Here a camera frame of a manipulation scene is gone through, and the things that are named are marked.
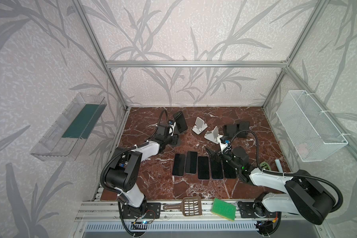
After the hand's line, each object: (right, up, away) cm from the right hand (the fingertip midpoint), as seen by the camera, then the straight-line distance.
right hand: (212, 142), depth 84 cm
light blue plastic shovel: (+40, -14, +3) cm, 43 cm away
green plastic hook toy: (+32, -15, +5) cm, 36 cm away
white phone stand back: (-6, +9, +17) cm, 20 cm away
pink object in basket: (+43, -2, -11) cm, 45 cm away
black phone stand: (+14, +6, +15) cm, 22 cm away
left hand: (-22, +3, +12) cm, 26 cm away
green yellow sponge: (+4, -31, -11) cm, 34 cm away
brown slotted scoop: (-13, -32, -8) cm, 35 cm away
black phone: (+4, -18, +6) cm, 19 cm away
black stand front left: (+23, +9, +14) cm, 29 cm away
